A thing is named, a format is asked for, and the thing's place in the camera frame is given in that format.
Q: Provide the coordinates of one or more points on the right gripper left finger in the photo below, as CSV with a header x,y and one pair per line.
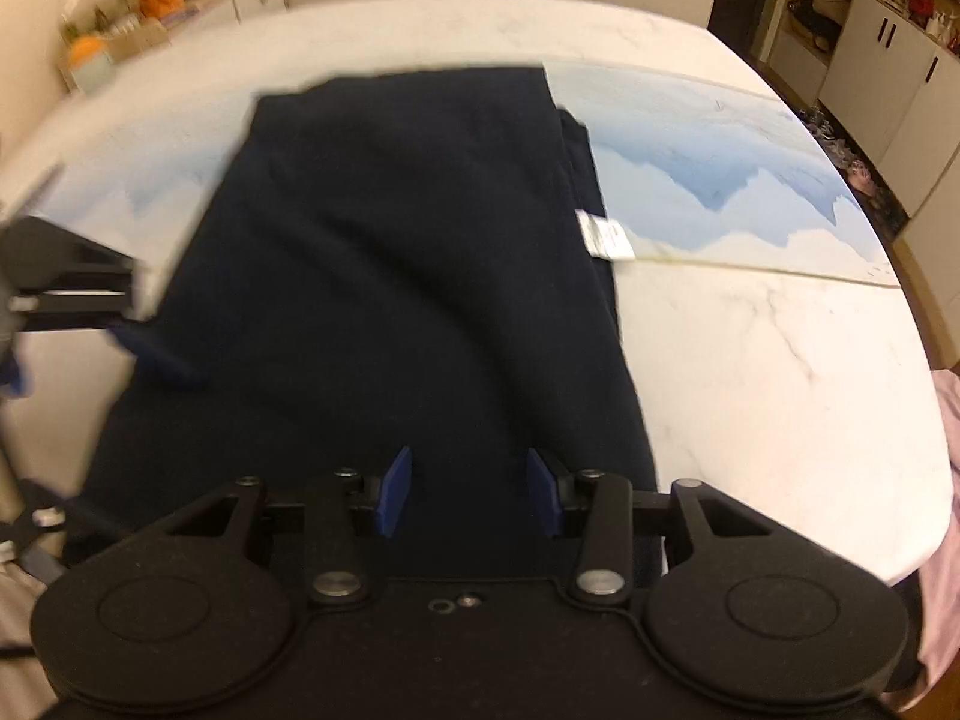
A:
x,y
346,512

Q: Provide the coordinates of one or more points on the dark navy t-shirt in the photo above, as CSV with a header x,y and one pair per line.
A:
x,y
393,261

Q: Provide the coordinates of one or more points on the white side cabinet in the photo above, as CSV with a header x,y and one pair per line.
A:
x,y
197,16

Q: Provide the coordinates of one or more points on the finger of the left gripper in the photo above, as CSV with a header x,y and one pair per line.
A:
x,y
170,353

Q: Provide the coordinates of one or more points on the white cup with orange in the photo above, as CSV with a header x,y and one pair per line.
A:
x,y
88,64

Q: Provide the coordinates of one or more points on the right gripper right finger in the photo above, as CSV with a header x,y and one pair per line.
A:
x,y
596,508

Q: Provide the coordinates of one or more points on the white garment label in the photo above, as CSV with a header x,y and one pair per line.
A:
x,y
605,239

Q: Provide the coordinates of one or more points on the white wall cabinets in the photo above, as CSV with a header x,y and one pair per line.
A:
x,y
887,72

